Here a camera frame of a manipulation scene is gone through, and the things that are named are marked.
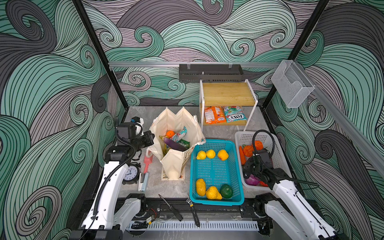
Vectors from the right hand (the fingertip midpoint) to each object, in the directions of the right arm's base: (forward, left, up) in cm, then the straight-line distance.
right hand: (246, 163), depth 83 cm
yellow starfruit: (-13, +26, -1) cm, 29 cm away
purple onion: (-9, -1, 0) cm, 9 cm away
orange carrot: (+7, 0, -3) cm, 7 cm away
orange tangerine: (+20, +46, 0) cm, 50 cm away
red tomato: (-16, +3, +19) cm, 25 cm away
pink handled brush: (+3, +58, -3) cm, 58 cm away
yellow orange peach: (+6, +12, -1) cm, 14 cm away
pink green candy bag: (+15, +39, +6) cm, 42 cm away
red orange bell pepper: (+11, -4, -4) cm, 12 cm away
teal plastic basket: (-4, +17, -6) cm, 18 cm away
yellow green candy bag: (+12, +36, +1) cm, 38 cm away
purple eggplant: (+10, +41, +3) cm, 42 cm away
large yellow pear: (-16, +21, 0) cm, 26 cm away
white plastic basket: (+5, -9, +15) cm, 19 cm away
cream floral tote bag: (-4, +41, +12) cm, 43 cm away
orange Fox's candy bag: (+27, +17, +12) cm, 34 cm away
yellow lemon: (+6, +25, -2) cm, 26 cm away
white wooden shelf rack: (+23, +13, +26) cm, 37 cm away
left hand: (+7, +50, +19) cm, 54 cm away
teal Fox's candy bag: (+28, +4, +12) cm, 31 cm away
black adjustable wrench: (-26, +29, -4) cm, 39 cm away
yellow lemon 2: (+7, +20, -1) cm, 21 cm away
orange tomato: (+12, -10, 0) cm, 16 cm away
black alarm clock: (-5, +66, -3) cm, 66 cm away
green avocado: (-14, +14, 0) cm, 20 cm away
